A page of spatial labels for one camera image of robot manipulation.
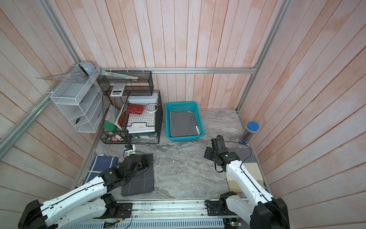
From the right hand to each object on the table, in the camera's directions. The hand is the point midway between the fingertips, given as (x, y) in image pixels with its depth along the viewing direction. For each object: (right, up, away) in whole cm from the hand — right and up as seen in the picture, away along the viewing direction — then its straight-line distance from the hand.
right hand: (210, 151), depth 86 cm
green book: (-70, +23, +18) cm, 76 cm away
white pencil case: (-44, +34, +10) cm, 56 cm away
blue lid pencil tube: (+26, +15, 0) cm, 30 cm away
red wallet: (-47, +26, +5) cm, 54 cm away
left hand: (-39, -4, -4) cm, 40 cm away
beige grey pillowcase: (+10, +3, -28) cm, 30 cm away
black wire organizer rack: (-62, +8, +16) cm, 65 cm away
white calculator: (-62, +41, +12) cm, 76 cm away
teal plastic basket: (-15, +31, +29) cm, 45 cm away
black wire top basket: (-47, +46, +22) cm, 69 cm away
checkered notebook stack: (-40, +17, 0) cm, 44 cm away
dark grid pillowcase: (-40, -17, -5) cm, 44 cm away
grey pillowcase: (-16, +17, +20) cm, 31 cm away
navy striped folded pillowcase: (-71, -9, +5) cm, 72 cm away
